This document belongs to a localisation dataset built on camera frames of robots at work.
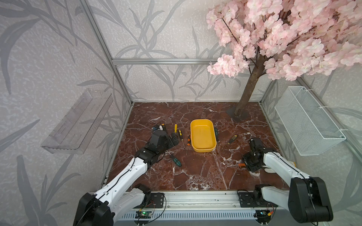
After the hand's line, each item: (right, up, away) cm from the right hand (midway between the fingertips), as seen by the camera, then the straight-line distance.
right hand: (241, 161), depth 88 cm
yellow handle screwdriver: (-43, +21, +16) cm, 50 cm away
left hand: (-42, +15, -6) cm, 45 cm away
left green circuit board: (-56, -21, -17) cm, 63 cm away
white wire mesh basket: (+21, +23, -25) cm, 40 cm away
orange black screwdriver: (-1, -2, -3) cm, 3 cm away
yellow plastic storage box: (-23, +14, +12) cm, 30 cm away
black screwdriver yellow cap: (-52, +20, +15) cm, 58 cm away
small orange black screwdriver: (-33, +11, +6) cm, 35 cm away
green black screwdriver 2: (-14, +17, +11) cm, 25 cm away
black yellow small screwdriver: (-39, +15, +11) cm, 44 cm away
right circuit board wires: (+6, -24, -15) cm, 29 cm away
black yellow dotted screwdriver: (-3, +13, +9) cm, 16 cm away
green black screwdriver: (-42, +1, -1) cm, 42 cm away
